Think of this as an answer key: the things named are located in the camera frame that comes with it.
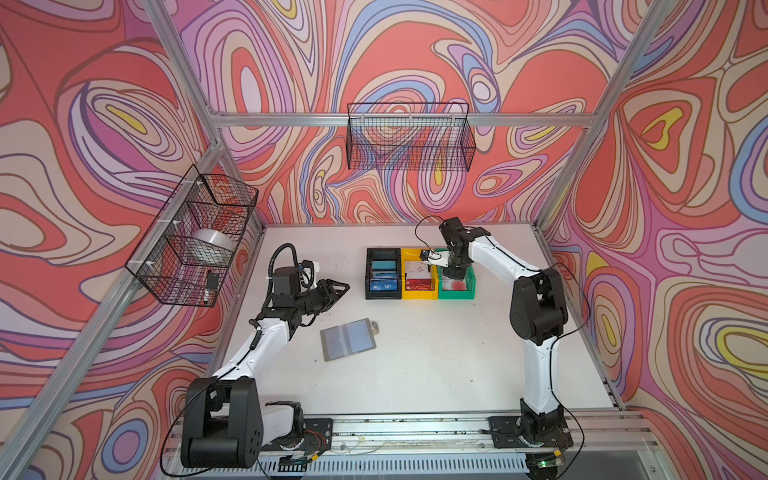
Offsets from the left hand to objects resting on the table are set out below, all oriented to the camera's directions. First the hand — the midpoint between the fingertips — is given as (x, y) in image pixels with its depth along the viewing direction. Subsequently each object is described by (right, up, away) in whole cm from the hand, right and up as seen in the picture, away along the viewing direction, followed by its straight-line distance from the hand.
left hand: (349, 287), depth 83 cm
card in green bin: (+34, -1, +18) cm, 38 cm away
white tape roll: (-32, +14, -9) cm, 36 cm away
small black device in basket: (-33, +3, -10) cm, 34 cm away
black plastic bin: (+10, +9, +20) cm, 24 cm away
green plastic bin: (+38, -1, +13) cm, 41 cm away
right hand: (+35, +4, +16) cm, 38 cm away
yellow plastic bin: (+20, +9, +23) cm, 32 cm away
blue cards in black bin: (+10, +2, +19) cm, 21 cm away
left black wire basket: (-39, +9, -11) cm, 41 cm away
